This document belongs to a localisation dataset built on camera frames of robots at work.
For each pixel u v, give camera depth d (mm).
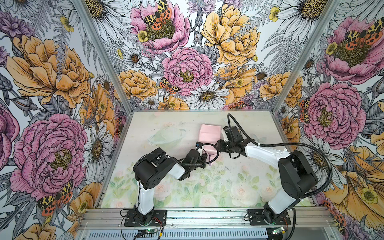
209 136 992
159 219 730
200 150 848
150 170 511
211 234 714
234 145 715
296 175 464
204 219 760
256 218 737
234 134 730
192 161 754
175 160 642
